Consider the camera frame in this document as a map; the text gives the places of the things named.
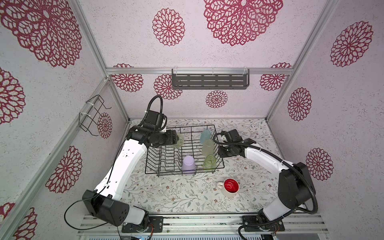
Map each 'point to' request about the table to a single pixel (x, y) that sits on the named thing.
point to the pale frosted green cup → (207, 148)
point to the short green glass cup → (210, 164)
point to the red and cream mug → (229, 187)
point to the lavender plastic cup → (188, 166)
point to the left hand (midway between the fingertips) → (171, 141)
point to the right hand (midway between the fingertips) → (218, 150)
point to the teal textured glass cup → (205, 135)
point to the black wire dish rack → (196, 151)
